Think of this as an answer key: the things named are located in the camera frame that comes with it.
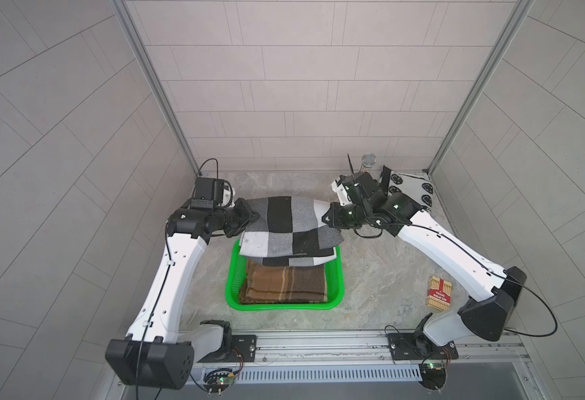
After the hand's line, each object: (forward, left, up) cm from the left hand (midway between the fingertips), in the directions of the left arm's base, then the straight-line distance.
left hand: (263, 210), depth 72 cm
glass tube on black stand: (+19, -33, +3) cm, 38 cm away
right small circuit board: (-37, -49, -26) cm, 66 cm away
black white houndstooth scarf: (+27, -61, -20) cm, 69 cm away
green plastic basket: (-14, -22, -18) cm, 32 cm away
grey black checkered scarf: (-5, -8, -3) cm, 10 cm away
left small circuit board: (-39, +11, -24) cm, 47 cm away
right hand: (-2, -17, -1) cm, 17 cm away
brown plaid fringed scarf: (-14, 0, -21) cm, 25 cm away
